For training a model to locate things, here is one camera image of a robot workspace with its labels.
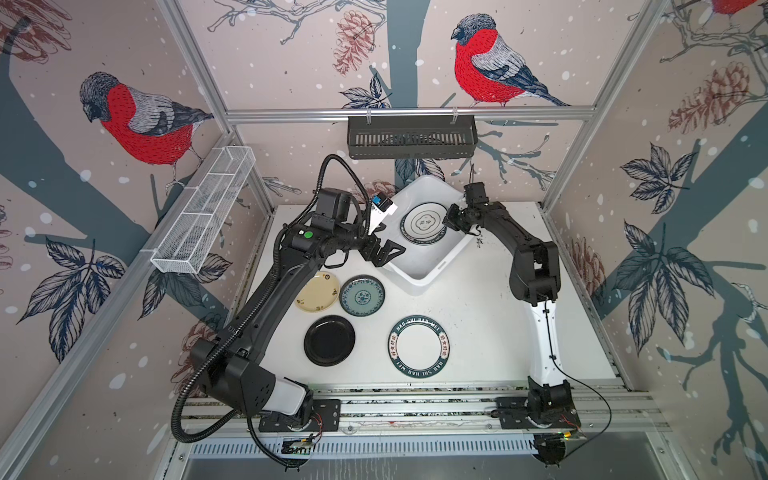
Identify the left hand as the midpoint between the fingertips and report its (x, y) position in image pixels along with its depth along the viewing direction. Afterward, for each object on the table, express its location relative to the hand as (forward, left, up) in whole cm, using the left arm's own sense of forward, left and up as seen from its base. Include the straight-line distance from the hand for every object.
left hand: (391, 236), depth 71 cm
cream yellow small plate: (+1, +23, -30) cm, 38 cm away
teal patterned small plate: (+1, +10, -31) cm, 33 cm away
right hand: (+26, -19, -24) cm, 40 cm away
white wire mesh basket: (-1, +50, -2) cm, 50 cm away
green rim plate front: (-15, -8, -33) cm, 37 cm away
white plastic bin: (+13, -11, -32) cm, 36 cm away
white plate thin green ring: (+29, -12, -28) cm, 42 cm away
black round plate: (-14, +19, -32) cm, 39 cm away
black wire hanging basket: (+48, -8, -3) cm, 49 cm away
